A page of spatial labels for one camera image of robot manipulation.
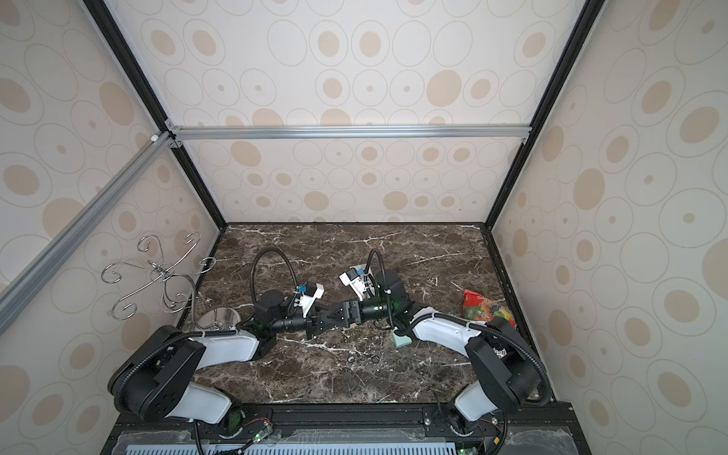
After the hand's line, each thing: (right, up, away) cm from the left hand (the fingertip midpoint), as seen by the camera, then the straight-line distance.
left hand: (344, 319), depth 78 cm
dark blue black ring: (+9, -14, +7) cm, 18 cm away
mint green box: (+17, -9, +9) cm, 21 cm away
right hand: (-1, +2, -3) cm, 3 cm away
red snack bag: (+43, 0, +12) cm, 44 cm away
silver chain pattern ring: (+1, -14, +7) cm, 15 cm away
